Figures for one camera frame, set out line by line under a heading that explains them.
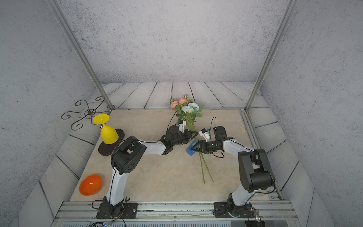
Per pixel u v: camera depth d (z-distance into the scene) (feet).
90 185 2.64
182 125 2.93
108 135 2.52
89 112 2.50
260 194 1.64
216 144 2.29
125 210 2.37
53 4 2.27
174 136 2.57
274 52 2.83
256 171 1.52
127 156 1.83
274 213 2.42
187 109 3.02
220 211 2.38
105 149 3.09
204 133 2.78
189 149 3.07
